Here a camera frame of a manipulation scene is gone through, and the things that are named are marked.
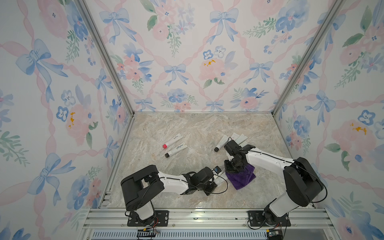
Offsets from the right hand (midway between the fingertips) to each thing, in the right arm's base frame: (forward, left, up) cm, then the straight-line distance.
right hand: (228, 170), depth 88 cm
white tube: (-4, +5, +8) cm, 10 cm away
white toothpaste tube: (+25, -12, -2) cm, 28 cm away
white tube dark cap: (+15, +30, +1) cm, 34 cm away
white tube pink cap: (+22, +34, 0) cm, 41 cm away
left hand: (-7, +8, -1) cm, 11 cm away
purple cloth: (-5, -6, +1) cm, 8 cm away
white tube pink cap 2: (+26, -8, -2) cm, 28 cm away
